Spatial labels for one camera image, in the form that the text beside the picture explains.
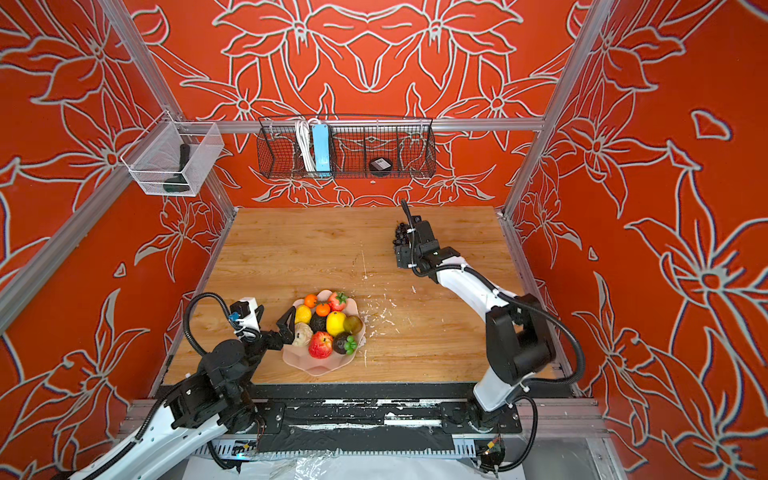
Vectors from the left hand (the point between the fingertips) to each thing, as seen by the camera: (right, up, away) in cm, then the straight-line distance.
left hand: (279, 308), depth 73 cm
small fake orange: (+4, -1, +14) cm, 15 cm away
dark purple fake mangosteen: (+16, -10, +5) cm, 19 cm away
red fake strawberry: (+13, -1, +13) cm, 18 cm away
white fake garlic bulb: (+5, -8, +6) cm, 11 cm away
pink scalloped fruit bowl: (+3, -15, +7) cm, 17 cm away
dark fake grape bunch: (+33, +18, +33) cm, 50 cm away
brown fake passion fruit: (+18, -6, +7) cm, 20 cm away
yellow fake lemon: (+13, -6, +9) cm, 17 cm away
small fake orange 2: (+9, -3, +11) cm, 14 cm away
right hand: (+34, +14, +17) cm, 41 cm away
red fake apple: (+10, -11, +5) cm, 15 cm away
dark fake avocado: (+8, -7, +11) cm, 15 cm away
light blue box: (+7, +45, +17) cm, 48 cm away
